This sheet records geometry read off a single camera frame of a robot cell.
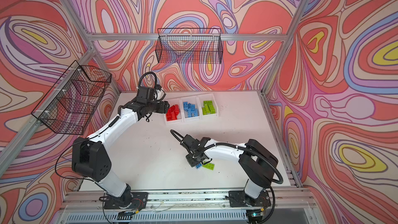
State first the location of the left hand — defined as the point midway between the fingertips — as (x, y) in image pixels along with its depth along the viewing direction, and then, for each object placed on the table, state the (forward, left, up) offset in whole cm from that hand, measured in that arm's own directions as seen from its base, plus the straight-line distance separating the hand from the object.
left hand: (167, 103), depth 88 cm
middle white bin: (+14, -15, -14) cm, 25 cm away
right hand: (-28, -18, -19) cm, 38 cm away
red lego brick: (+2, +1, -15) cm, 15 cm away
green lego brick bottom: (-30, -24, -18) cm, 42 cm away
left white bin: (+12, -1, -12) cm, 17 cm away
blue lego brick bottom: (-32, -18, -10) cm, 38 cm away
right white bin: (+20, -24, -17) cm, 35 cm away
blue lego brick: (+7, -13, -15) cm, 21 cm away
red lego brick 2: (+5, -2, -12) cm, 14 cm away
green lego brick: (+8, -23, -16) cm, 29 cm away
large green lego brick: (+10, -26, -17) cm, 33 cm away
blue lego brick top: (+9, -9, -14) cm, 19 cm away
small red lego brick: (+3, -3, -15) cm, 16 cm away
